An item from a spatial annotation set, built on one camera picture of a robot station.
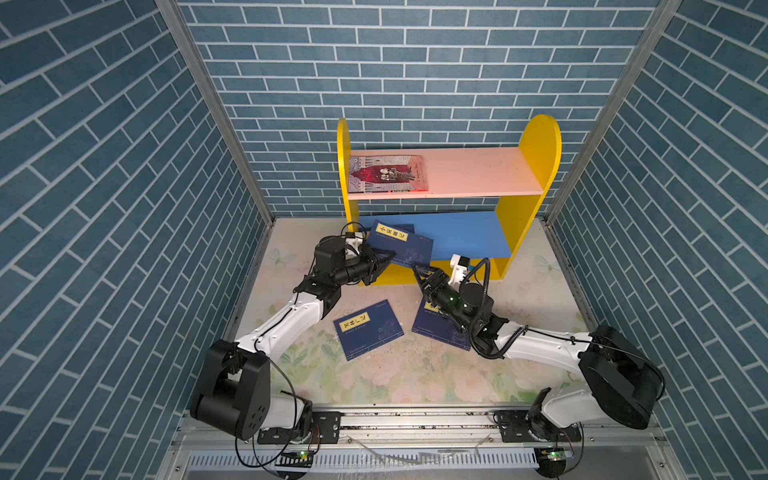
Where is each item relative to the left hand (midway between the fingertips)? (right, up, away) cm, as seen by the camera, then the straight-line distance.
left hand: (396, 254), depth 77 cm
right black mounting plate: (+29, -43, -3) cm, 52 cm away
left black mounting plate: (-18, -44, -3) cm, 47 cm away
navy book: (+4, +1, +4) cm, 6 cm away
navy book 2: (-9, -23, +14) cm, 29 cm away
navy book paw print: (+2, +7, +8) cm, 11 cm away
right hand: (+3, -3, -2) cm, 5 cm away
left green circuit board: (-25, -50, -5) cm, 56 cm away
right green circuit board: (+38, -50, -5) cm, 63 cm away
